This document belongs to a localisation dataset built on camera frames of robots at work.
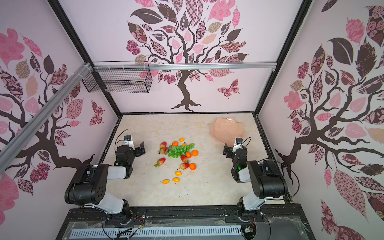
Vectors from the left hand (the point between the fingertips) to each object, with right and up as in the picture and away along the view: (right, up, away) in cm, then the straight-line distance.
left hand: (137, 145), depth 94 cm
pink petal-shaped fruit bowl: (+62, +9, +14) cm, 64 cm away
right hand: (+63, +2, -2) cm, 63 cm away
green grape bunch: (+25, -4, 0) cm, 26 cm away
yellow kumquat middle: (+28, -16, -7) cm, 33 cm away
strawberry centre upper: (+31, -8, -1) cm, 32 cm away
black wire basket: (-12, +45, +1) cm, 46 cm away
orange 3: (+34, -6, 0) cm, 34 cm away
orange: (+24, 0, +6) cm, 25 cm away
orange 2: (+38, -5, +1) cm, 38 cm away
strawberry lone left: (+16, -11, -2) cm, 19 cm away
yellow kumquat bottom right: (+26, -19, -9) cm, 34 cm away
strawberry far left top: (+16, -1, +5) cm, 17 cm away
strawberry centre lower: (+31, -13, -5) cm, 34 cm away
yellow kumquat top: (+28, +3, +9) cm, 30 cm away
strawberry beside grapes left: (+17, -4, 0) cm, 17 cm away
